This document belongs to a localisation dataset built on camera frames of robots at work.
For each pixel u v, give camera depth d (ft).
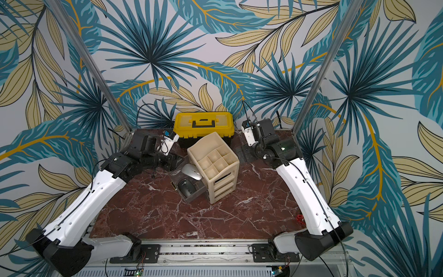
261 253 2.40
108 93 3.20
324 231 1.24
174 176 2.93
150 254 2.41
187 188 2.40
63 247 1.21
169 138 2.00
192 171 2.59
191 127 3.20
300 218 2.64
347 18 2.34
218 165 2.41
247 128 1.99
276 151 1.44
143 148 1.72
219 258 2.41
